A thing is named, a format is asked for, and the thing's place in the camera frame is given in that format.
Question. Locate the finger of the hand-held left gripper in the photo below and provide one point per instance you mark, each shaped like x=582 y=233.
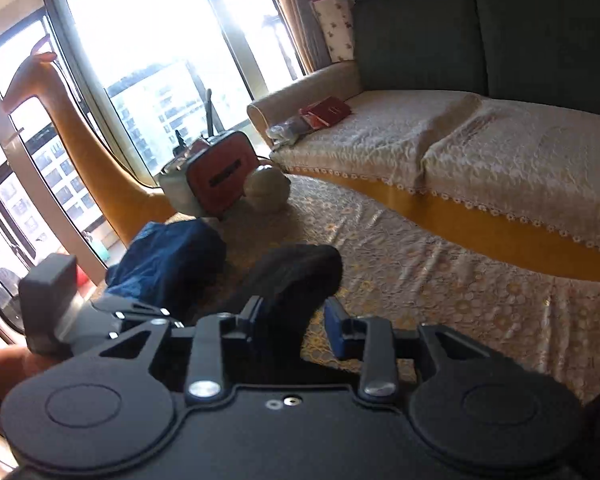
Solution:
x=135 y=312

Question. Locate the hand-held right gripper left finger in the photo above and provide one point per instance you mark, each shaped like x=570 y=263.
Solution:
x=250 y=322

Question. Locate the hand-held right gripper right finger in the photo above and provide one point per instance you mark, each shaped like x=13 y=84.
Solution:
x=336 y=332

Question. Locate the blue garment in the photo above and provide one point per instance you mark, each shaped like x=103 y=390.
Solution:
x=170 y=260

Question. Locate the black shirt with pink print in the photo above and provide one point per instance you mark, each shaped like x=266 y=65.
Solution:
x=290 y=270

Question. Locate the person's left forearm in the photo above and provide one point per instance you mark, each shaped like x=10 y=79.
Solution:
x=10 y=372

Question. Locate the washing machine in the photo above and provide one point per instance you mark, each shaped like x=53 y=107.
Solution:
x=2 y=300

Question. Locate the round beige lidded jar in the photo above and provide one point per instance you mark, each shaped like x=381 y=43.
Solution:
x=267 y=189

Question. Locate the orange and grey case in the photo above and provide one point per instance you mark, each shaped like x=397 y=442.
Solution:
x=222 y=172

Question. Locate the orange long-necked toy figure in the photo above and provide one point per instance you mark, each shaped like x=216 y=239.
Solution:
x=95 y=160

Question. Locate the clear plastic bag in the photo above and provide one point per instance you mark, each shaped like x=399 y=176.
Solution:
x=287 y=131

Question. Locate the red booklet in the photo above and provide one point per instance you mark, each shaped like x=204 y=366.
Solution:
x=327 y=112

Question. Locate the beige lace sofa cover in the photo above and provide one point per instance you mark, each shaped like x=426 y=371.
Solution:
x=480 y=150

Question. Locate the sliding glass window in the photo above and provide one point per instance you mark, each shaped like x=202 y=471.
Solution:
x=155 y=35

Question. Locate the white bear print cushion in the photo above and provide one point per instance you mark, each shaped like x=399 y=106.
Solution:
x=336 y=27

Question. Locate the green sofa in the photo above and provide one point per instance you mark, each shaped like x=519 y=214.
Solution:
x=420 y=35

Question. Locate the grey curtain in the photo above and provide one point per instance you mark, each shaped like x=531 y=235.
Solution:
x=302 y=10

